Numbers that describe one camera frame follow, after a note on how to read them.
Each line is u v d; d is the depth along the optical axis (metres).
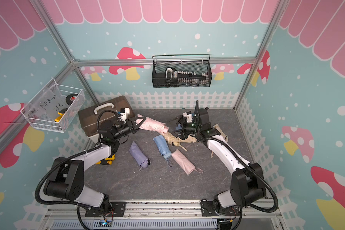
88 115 0.87
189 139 0.74
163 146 0.94
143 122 0.76
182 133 0.71
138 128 0.76
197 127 0.64
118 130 0.71
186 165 0.85
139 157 0.89
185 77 0.88
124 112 0.76
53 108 0.69
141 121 0.76
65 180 0.45
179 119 0.69
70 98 0.80
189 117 0.76
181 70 0.92
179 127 0.70
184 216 0.73
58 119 0.63
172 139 0.96
